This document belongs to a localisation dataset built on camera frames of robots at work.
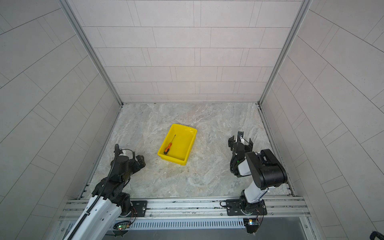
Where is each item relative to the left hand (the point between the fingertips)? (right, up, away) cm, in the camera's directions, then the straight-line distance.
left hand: (142, 157), depth 82 cm
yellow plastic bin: (+21, +5, +10) cm, 24 cm away
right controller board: (+56, -27, -14) cm, 64 cm away
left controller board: (-2, -24, -18) cm, 30 cm away
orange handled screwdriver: (+12, +3, +7) cm, 14 cm away
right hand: (+58, +11, +10) cm, 60 cm away
